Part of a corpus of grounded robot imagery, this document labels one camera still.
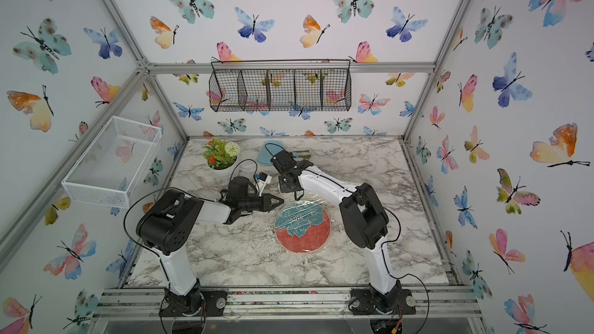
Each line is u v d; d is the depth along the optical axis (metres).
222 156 0.93
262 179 0.87
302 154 1.14
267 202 0.85
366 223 0.52
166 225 0.51
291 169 0.69
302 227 0.89
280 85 0.98
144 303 0.76
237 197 0.79
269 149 1.22
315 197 0.91
